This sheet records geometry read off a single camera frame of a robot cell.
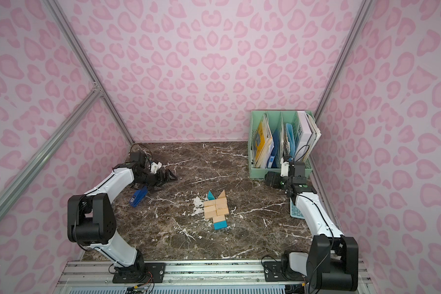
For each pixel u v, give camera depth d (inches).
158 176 32.3
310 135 34.7
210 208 35.6
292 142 34.5
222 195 36.7
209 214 34.8
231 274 29.5
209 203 36.4
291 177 25.9
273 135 34.7
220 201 36.4
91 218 18.5
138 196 36.6
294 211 34.7
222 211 34.7
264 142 36.0
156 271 29.0
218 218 34.3
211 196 36.7
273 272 28.5
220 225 33.5
